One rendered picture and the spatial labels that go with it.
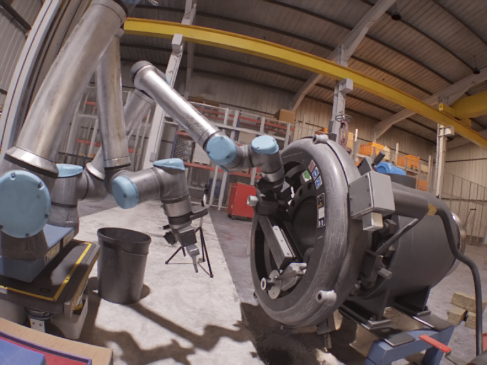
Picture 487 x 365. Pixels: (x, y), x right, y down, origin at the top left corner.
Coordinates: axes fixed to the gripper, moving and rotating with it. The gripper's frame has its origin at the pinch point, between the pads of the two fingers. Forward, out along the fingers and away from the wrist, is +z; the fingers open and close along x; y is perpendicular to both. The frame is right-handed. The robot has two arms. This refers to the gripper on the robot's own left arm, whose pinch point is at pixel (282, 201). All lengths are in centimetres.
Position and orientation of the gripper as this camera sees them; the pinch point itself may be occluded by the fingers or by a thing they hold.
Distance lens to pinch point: 118.2
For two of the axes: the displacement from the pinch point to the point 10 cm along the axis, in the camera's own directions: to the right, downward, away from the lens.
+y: 8.0, -5.5, 2.2
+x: -5.1, -4.7, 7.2
